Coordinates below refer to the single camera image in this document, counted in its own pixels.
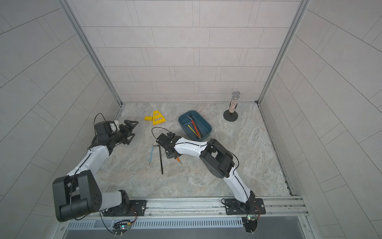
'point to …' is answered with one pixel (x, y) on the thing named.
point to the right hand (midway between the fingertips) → (173, 153)
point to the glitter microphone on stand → (231, 115)
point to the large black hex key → (195, 125)
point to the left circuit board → (121, 227)
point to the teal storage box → (204, 127)
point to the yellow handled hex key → (191, 128)
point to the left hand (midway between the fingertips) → (139, 125)
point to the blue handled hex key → (151, 154)
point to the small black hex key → (160, 158)
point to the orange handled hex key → (178, 160)
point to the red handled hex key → (192, 122)
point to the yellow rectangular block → (146, 118)
